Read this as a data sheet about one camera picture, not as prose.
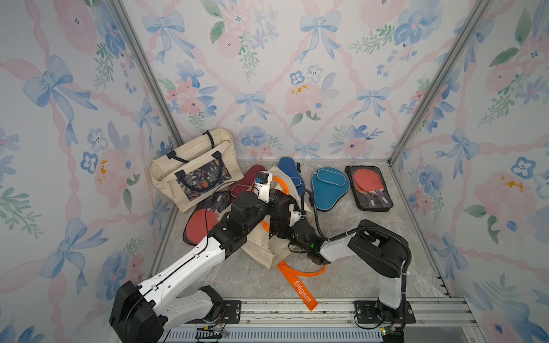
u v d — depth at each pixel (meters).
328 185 1.06
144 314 0.38
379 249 0.51
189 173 0.94
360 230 0.56
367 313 0.73
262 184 0.60
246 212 0.53
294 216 0.83
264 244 0.72
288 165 1.17
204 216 0.96
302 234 0.70
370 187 1.10
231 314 0.73
